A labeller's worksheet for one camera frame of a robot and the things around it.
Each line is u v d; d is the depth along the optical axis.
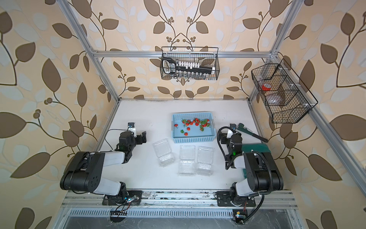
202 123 1.05
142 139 0.87
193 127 1.03
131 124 0.82
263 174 0.44
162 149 0.92
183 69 0.83
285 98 0.82
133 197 0.74
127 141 0.73
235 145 0.68
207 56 0.91
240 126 1.02
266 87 0.81
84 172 0.45
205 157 0.89
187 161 0.86
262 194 0.44
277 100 0.74
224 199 0.74
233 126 0.79
